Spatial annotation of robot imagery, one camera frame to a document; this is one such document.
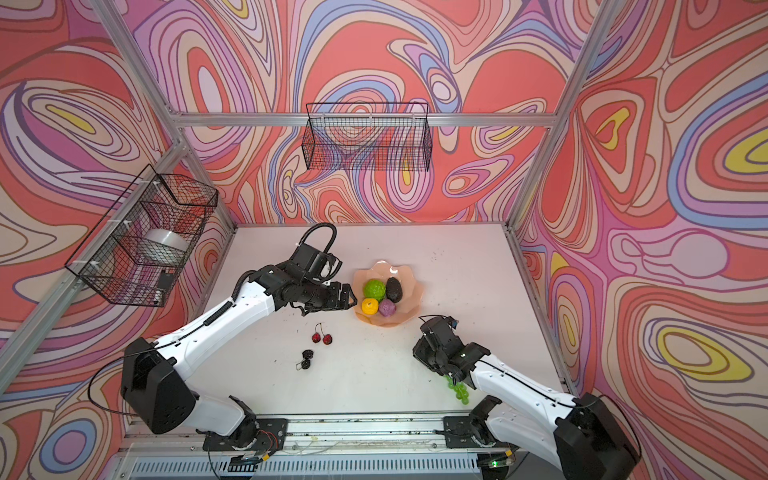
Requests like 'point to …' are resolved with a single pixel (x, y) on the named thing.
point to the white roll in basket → (168, 238)
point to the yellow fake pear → (369, 306)
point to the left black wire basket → (139, 251)
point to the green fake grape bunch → (460, 389)
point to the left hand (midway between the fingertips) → (350, 300)
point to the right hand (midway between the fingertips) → (417, 356)
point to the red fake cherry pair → (326, 339)
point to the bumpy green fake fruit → (374, 289)
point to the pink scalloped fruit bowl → (410, 302)
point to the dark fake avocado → (394, 290)
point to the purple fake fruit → (387, 307)
